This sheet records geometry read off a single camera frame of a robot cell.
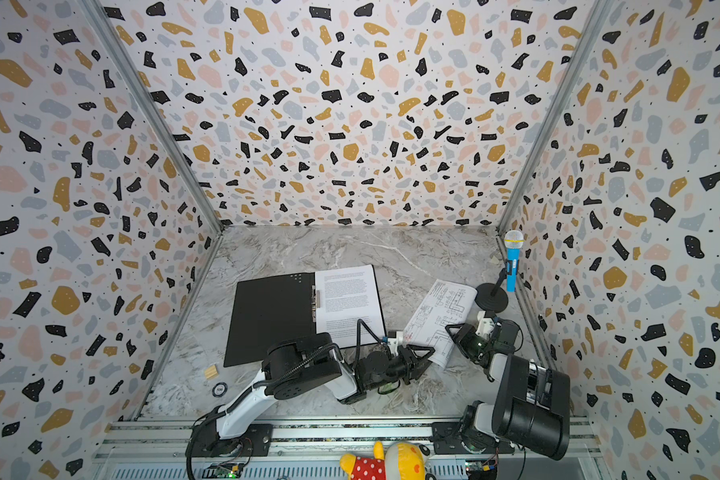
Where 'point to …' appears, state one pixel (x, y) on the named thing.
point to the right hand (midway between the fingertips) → (449, 325)
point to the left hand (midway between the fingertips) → (440, 355)
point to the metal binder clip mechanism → (315, 301)
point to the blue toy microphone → (513, 241)
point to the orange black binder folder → (267, 310)
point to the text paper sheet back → (347, 295)
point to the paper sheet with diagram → (447, 304)
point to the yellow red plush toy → (401, 461)
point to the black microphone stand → (492, 297)
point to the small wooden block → (211, 371)
